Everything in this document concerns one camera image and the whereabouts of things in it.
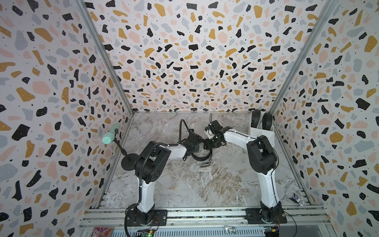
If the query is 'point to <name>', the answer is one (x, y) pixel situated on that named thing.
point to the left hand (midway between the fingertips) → (199, 144)
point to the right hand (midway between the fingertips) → (208, 146)
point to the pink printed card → (102, 231)
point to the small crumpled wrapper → (296, 198)
